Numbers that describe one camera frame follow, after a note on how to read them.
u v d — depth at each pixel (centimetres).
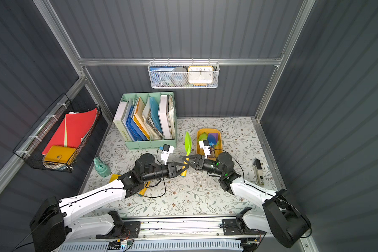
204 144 72
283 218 42
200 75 89
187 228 75
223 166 62
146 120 91
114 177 91
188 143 74
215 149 73
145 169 58
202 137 106
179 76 91
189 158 71
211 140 105
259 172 88
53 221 41
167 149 68
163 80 88
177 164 67
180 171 67
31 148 61
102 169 87
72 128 75
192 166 73
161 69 87
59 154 64
